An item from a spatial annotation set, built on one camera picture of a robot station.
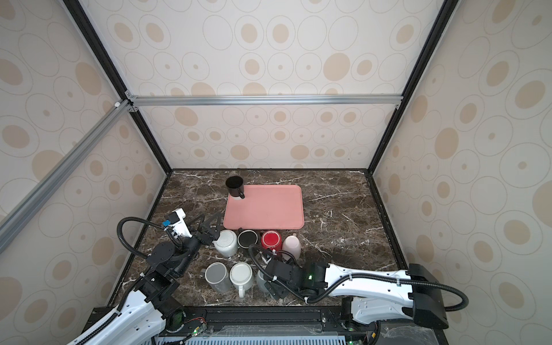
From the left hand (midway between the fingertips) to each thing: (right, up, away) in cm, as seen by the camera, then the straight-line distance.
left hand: (219, 214), depth 69 cm
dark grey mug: (-2, -21, +4) cm, 22 cm away
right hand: (+20, -22, +6) cm, 31 cm away
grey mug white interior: (+13, -29, +11) cm, 33 cm away
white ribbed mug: (-1, -13, +13) cm, 19 cm away
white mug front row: (+6, -23, +7) cm, 25 cm away
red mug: (+16, -12, +16) cm, 26 cm away
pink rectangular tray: (+13, 0, +35) cm, 37 cm away
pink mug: (+24, -13, +13) cm, 31 cm away
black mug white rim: (+6, -11, +16) cm, 20 cm away
